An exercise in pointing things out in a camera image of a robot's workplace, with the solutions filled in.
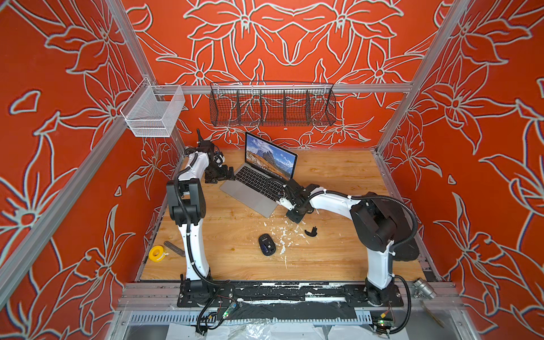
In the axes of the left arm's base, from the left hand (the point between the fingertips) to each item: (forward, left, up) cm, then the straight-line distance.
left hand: (225, 177), depth 101 cm
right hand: (-14, -34, -5) cm, 37 cm away
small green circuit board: (-53, -64, -7) cm, 83 cm away
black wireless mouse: (-30, -23, -4) cm, 38 cm away
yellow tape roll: (-37, +20, -4) cm, 42 cm away
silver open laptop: (+1, -16, -4) cm, 17 cm away
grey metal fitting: (-42, -79, -3) cm, 89 cm away
